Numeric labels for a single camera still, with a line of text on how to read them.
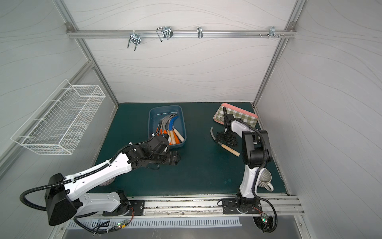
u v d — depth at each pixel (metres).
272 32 0.77
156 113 1.09
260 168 0.52
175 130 1.02
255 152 0.52
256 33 1.56
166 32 0.77
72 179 0.41
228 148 0.95
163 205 0.75
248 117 1.11
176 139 0.98
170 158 0.67
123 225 0.69
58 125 0.68
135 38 0.78
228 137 0.84
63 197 0.38
